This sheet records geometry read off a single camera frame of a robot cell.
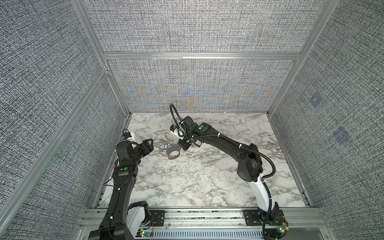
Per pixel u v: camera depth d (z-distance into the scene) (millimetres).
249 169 524
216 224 731
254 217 744
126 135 707
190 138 638
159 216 734
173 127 780
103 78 877
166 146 1003
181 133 777
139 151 702
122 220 416
